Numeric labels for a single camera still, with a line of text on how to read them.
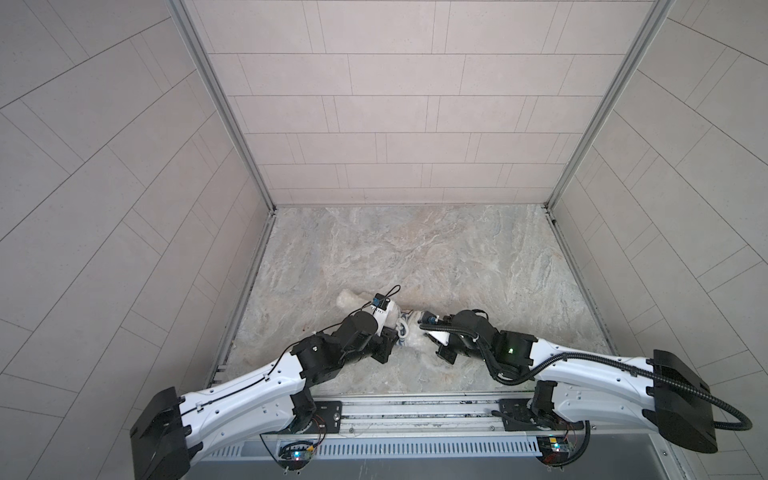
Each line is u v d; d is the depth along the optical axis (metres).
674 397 0.40
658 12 0.71
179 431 0.40
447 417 0.72
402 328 0.72
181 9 0.70
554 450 0.68
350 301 0.77
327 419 0.70
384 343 0.64
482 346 0.55
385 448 0.68
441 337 0.65
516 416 0.71
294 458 0.65
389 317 0.72
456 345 0.65
